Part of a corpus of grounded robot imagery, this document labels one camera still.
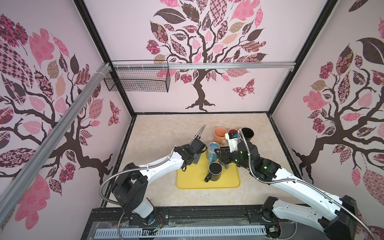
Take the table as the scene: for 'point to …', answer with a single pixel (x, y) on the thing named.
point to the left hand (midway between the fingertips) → (191, 154)
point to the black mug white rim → (215, 169)
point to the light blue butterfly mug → (211, 155)
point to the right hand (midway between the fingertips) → (217, 147)
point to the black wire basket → (140, 76)
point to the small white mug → (234, 131)
